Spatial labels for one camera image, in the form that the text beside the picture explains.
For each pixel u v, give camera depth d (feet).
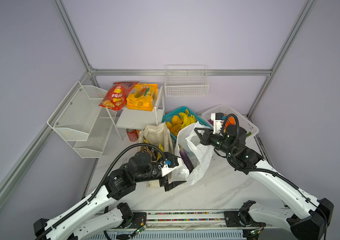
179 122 3.53
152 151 2.81
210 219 2.46
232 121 3.55
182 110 3.64
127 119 3.17
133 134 3.22
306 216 1.31
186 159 2.83
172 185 1.71
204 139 1.95
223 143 1.79
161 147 2.75
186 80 3.53
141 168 1.52
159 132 2.82
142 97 2.49
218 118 1.97
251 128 3.40
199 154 2.18
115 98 2.62
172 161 1.59
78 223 1.30
